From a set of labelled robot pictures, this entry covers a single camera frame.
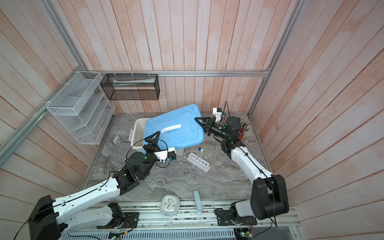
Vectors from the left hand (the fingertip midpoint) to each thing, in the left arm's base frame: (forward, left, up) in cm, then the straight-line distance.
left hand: (159, 138), depth 71 cm
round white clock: (-24, -4, -26) cm, 36 cm away
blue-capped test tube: (+1, -20, -13) cm, 24 cm away
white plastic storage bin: (+14, +19, -16) cm, 28 cm away
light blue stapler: (-24, -19, -24) cm, 39 cm away
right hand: (+8, -17, +5) cm, 19 cm away
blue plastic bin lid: (+7, -9, +1) cm, 11 cm away
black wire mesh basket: (+48, +27, -3) cm, 55 cm away
